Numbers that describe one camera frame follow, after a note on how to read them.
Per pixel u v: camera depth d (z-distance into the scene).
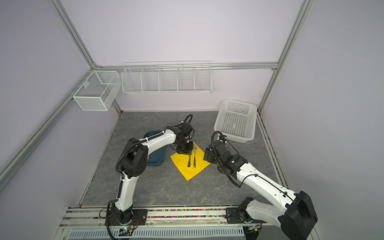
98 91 1.00
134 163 0.54
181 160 0.92
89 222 0.74
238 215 0.66
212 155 0.71
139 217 0.74
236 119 1.16
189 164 0.91
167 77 1.08
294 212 0.39
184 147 0.84
